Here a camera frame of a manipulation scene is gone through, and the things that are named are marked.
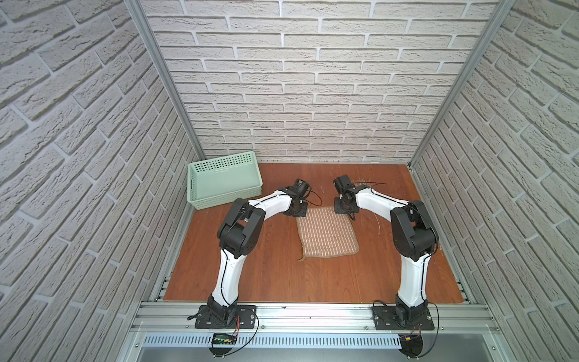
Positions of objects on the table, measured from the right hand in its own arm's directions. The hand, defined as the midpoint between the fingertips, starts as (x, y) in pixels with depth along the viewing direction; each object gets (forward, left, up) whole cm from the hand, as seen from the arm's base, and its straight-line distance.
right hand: (336, 207), depth 100 cm
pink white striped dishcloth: (-11, +7, -2) cm, 13 cm away
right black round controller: (-52, -15, -2) cm, 54 cm away
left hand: (+2, +18, 0) cm, 18 cm away
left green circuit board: (-46, +45, -3) cm, 64 cm away
